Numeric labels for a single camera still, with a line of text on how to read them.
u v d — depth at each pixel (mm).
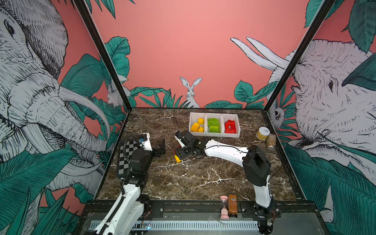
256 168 489
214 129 1041
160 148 726
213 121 1078
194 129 1061
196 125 1074
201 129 1035
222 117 1072
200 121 1104
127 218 544
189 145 665
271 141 975
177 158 813
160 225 701
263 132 1010
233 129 1067
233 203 730
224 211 721
